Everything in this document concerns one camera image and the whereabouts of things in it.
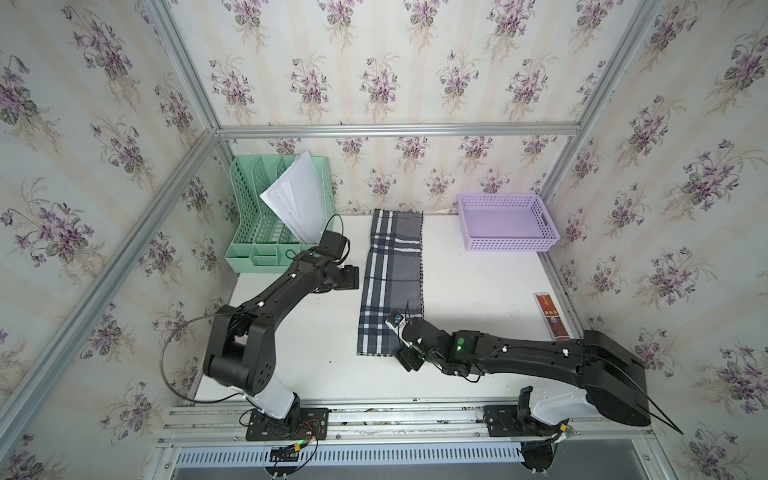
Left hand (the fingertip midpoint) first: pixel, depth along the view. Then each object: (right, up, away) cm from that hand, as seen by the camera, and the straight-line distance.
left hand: (350, 281), depth 89 cm
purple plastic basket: (+58, +20, +25) cm, 67 cm away
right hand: (+16, -16, -8) cm, 24 cm away
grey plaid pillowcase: (+13, -1, +12) cm, 18 cm away
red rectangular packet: (+62, -11, +2) cm, 63 cm away
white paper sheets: (-18, +27, +7) cm, 33 cm away
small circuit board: (-14, -40, -18) cm, 46 cm away
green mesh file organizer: (-35, +14, +17) cm, 41 cm away
